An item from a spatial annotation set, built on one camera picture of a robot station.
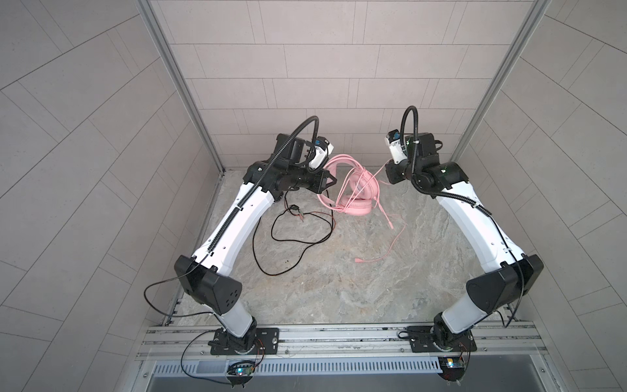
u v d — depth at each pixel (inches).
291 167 21.0
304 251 35.0
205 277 15.7
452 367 26.8
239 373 25.3
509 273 15.9
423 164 21.7
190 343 27.9
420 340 27.9
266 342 27.7
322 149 24.3
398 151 25.9
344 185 29.4
